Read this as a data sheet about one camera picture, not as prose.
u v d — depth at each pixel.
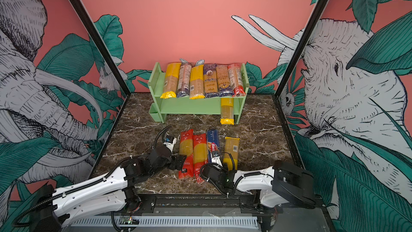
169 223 0.70
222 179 0.64
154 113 0.99
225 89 0.80
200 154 0.87
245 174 0.54
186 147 0.89
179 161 0.70
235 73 0.89
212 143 0.90
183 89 0.81
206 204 0.75
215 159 0.75
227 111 0.92
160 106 0.97
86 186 0.46
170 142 0.69
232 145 0.92
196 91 0.80
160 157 0.57
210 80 0.86
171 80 0.84
